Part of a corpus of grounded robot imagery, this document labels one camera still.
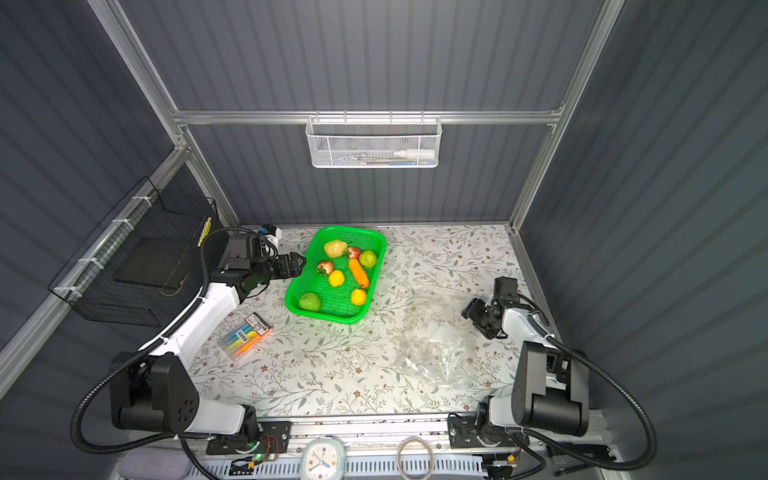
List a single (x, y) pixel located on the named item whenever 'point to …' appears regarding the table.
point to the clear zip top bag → (437, 346)
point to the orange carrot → (359, 272)
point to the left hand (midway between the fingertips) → (294, 259)
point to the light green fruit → (367, 258)
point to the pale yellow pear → (335, 248)
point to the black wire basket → (143, 265)
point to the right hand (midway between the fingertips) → (474, 318)
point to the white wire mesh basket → (373, 142)
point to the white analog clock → (322, 458)
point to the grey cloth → (154, 464)
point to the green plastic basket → (337, 304)
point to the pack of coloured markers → (245, 336)
